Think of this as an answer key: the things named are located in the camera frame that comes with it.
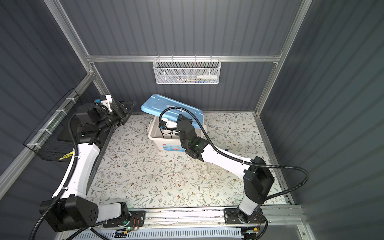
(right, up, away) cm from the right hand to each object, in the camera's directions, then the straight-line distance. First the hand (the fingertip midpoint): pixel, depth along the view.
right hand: (184, 114), depth 75 cm
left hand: (-23, +3, -5) cm, 24 cm away
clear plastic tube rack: (+15, -31, +15) cm, 37 cm away
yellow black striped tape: (-53, -20, -8) cm, 57 cm away
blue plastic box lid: (-16, +7, +8) cm, 19 cm away
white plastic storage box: (-14, -10, +20) cm, 26 cm away
